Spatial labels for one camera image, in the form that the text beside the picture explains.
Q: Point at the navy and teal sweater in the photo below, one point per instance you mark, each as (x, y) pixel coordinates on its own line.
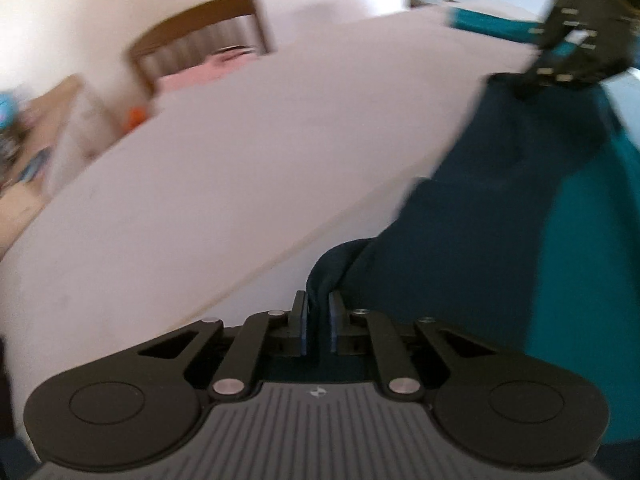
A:
(475, 260)

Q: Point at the orange toy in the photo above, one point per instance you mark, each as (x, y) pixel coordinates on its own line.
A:
(135, 119)

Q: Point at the wooden cabinet with white doors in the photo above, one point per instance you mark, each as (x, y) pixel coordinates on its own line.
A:
(75, 125)

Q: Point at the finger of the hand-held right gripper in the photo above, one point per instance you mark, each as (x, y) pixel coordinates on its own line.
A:
(570, 76)
(550, 20)

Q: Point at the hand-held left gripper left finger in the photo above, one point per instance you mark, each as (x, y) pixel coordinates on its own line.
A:
(302, 330)

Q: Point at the pink plush garment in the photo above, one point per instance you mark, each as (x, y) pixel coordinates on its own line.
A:
(200, 72)

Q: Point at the blue globe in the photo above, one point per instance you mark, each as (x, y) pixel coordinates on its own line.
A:
(7, 109)

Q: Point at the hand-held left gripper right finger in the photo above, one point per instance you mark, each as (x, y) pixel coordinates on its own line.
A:
(333, 330)

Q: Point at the wooden slatted chair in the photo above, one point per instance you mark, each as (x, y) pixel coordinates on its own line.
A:
(150, 45)

